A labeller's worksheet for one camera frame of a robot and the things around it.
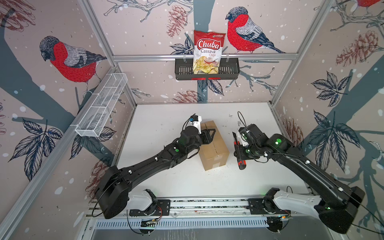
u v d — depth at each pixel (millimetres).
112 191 402
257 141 531
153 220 712
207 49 835
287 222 698
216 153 761
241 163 686
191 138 572
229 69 946
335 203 385
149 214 708
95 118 726
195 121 682
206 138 658
